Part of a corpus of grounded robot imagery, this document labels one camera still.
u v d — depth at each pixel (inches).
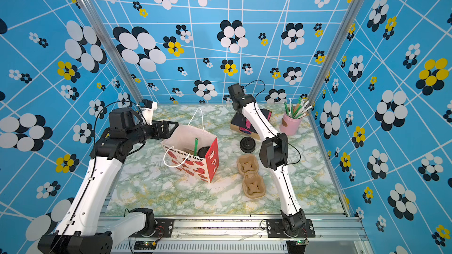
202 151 31.7
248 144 37.8
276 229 28.5
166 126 24.6
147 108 23.9
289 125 38.9
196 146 31.6
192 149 35.8
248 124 27.3
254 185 32.9
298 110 36.0
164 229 28.5
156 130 23.9
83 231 14.7
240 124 40.1
